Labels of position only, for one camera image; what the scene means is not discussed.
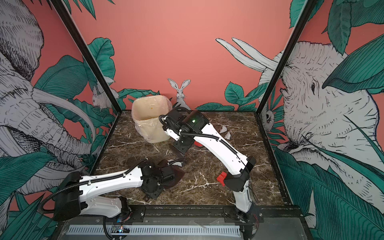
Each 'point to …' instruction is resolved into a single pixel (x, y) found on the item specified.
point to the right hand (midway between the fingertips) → (180, 145)
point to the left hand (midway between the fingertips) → (153, 193)
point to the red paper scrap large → (220, 178)
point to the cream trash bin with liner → (146, 111)
